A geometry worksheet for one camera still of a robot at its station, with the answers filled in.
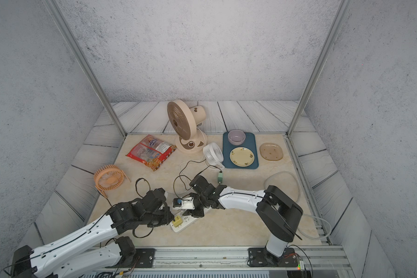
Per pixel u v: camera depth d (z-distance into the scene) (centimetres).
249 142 115
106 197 91
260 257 74
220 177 96
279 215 43
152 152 107
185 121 89
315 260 73
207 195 66
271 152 111
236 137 115
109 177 87
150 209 59
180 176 99
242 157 108
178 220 77
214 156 96
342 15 72
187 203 71
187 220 81
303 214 48
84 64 87
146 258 73
